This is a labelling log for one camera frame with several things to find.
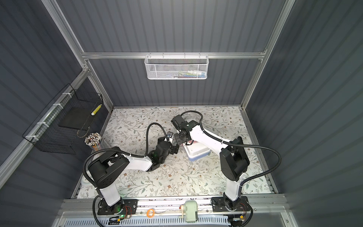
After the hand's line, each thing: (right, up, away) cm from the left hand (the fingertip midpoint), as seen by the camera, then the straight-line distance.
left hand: (172, 139), depth 92 cm
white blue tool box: (+14, -5, -11) cm, 18 cm away
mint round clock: (-49, -24, -11) cm, 56 cm away
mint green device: (+11, -31, -24) cm, 41 cm away
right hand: (+7, +1, -3) cm, 7 cm away
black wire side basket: (-56, +10, -20) cm, 60 cm away
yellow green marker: (-44, +19, -11) cm, 49 cm away
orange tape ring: (-11, -35, -20) cm, 42 cm away
